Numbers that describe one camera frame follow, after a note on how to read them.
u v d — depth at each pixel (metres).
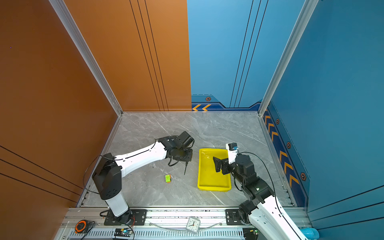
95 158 1.00
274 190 0.51
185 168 0.81
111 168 0.51
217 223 0.73
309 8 0.70
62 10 0.70
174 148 0.61
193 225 0.70
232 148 0.63
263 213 0.48
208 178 0.85
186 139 0.66
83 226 0.69
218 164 0.66
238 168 0.56
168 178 0.85
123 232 0.71
